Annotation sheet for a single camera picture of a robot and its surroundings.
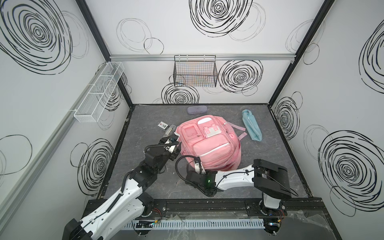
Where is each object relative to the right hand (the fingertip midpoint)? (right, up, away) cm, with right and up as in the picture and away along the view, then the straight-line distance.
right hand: (193, 177), depth 85 cm
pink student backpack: (+13, +20, +6) cm, 25 cm away
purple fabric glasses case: (+1, +41, +28) cm, 49 cm away
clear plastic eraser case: (-17, +25, +17) cm, 35 cm away
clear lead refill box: (-22, +29, +21) cm, 42 cm away
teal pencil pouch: (+41, +29, +18) cm, 53 cm away
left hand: (-10, +24, -9) cm, 27 cm away
